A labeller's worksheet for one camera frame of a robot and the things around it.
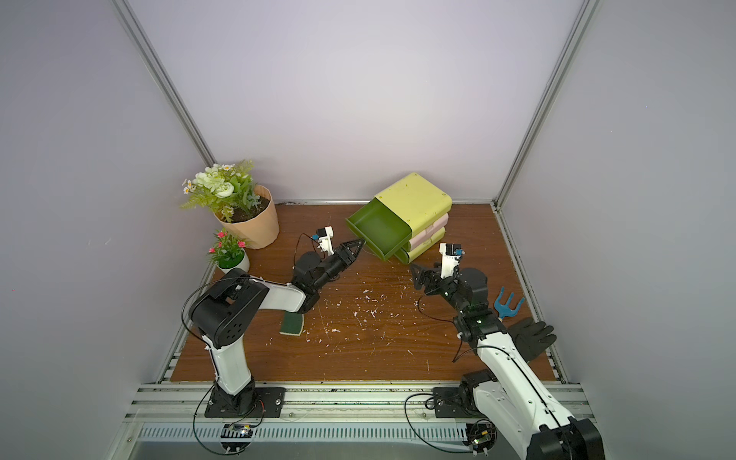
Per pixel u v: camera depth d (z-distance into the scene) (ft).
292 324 2.79
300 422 2.35
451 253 2.22
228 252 3.08
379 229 3.10
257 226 3.05
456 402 2.38
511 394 1.48
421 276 2.29
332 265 2.54
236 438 2.34
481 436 2.30
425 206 2.97
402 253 3.12
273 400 2.45
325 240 2.73
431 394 2.49
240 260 3.10
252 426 2.33
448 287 2.24
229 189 2.74
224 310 1.68
